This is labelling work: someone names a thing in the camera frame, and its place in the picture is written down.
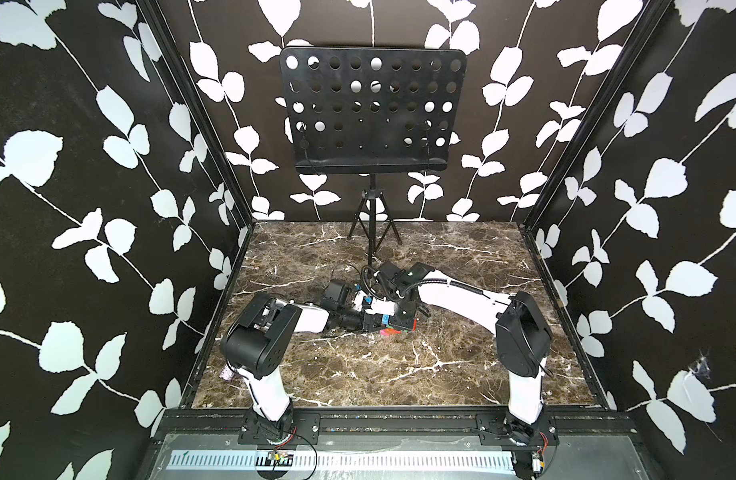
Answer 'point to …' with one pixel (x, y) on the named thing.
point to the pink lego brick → (383, 332)
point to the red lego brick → (391, 331)
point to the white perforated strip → (344, 460)
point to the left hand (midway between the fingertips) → (384, 324)
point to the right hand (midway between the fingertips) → (395, 316)
